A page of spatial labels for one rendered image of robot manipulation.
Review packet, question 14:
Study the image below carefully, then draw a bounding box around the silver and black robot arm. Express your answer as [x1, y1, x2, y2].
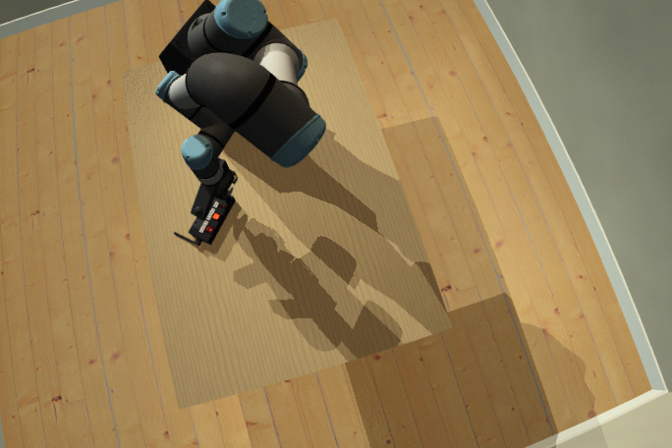
[155, 0, 326, 220]

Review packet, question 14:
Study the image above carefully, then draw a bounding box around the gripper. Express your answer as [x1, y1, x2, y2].
[205, 158, 238, 206]

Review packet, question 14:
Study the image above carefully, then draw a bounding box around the black power strip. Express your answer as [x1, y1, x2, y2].
[174, 196, 236, 246]

